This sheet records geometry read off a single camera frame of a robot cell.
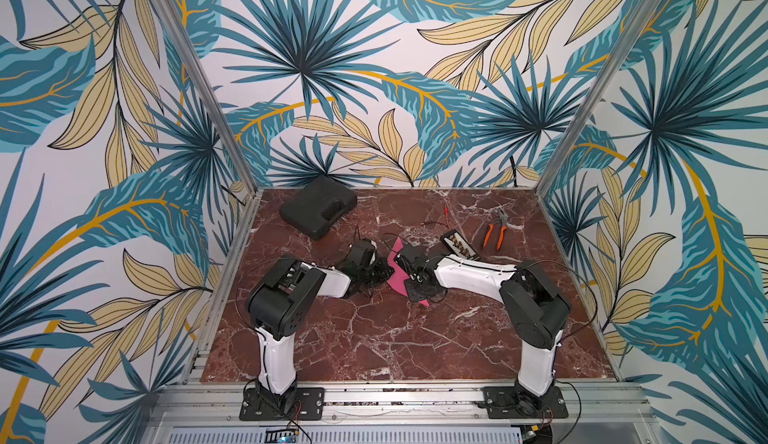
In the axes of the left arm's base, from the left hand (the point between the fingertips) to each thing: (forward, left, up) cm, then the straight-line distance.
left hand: (395, 272), depth 96 cm
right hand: (-6, -7, -1) cm, 10 cm away
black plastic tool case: (+22, +28, +5) cm, 36 cm away
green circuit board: (-43, +27, -4) cm, 51 cm away
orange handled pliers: (+25, -41, -1) cm, 48 cm away
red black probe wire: (+21, -19, -1) cm, 28 cm away
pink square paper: (-3, -1, +3) cm, 4 cm away
